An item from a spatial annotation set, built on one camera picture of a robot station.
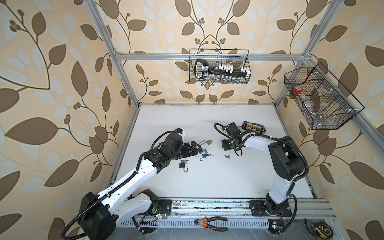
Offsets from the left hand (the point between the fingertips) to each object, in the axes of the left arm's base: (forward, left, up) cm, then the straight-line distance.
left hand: (196, 148), depth 76 cm
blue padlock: (+4, -4, -19) cm, 20 cm away
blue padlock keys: (+5, -8, -18) cm, 21 cm away
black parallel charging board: (+27, -40, -17) cm, 51 cm away
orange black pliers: (-30, -4, -17) cm, 35 cm away
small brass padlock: (+14, -8, -18) cm, 24 cm away
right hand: (+11, -18, -18) cm, 28 cm away
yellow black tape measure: (-31, -58, -14) cm, 68 cm away
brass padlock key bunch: (+4, -19, -18) cm, 27 cm away
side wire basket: (+17, -63, +17) cm, 68 cm away
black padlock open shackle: (-5, +6, -18) cm, 20 cm away
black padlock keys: (+1, +8, -18) cm, 20 cm away
